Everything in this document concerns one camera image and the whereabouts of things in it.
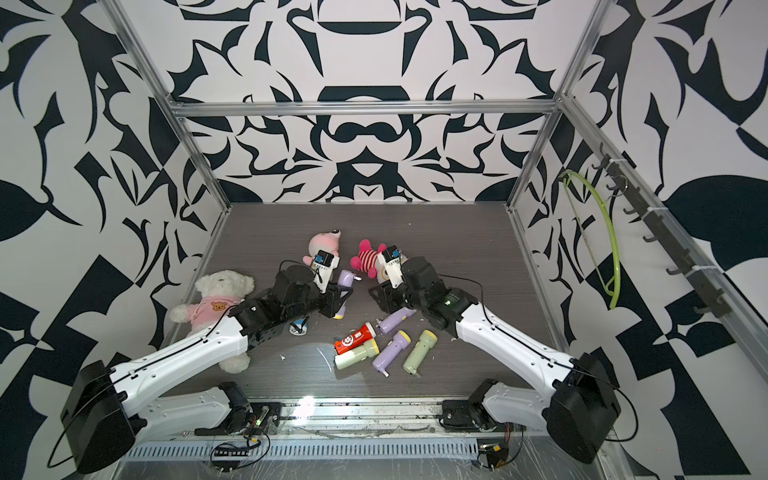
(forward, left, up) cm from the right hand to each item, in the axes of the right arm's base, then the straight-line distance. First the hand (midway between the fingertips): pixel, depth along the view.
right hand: (375, 284), depth 78 cm
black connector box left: (-34, +35, -21) cm, 53 cm away
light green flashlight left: (-14, +8, -15) cm, 22 cm away
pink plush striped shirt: (+23, +17, -11) cm, 31 cm away
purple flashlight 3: (-12, -4, -16) cm, 20 cm away
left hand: (+1, +8, 0) cm, 8 cm away
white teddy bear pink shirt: (+2, +45, -9) cm, 46 cm away
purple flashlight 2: (-2, -5, -16) cm, 17 cm away
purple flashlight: (0, +7, +3) cm, 8 cm away
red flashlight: (-9, +6, -14) cm, 18 cm away
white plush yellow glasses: (+15, +2, -12) cm, 19 cm away
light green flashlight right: (-14, -10, -16) cm, 24 cm away
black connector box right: (-34, -28, -20) cm, 48 cm away
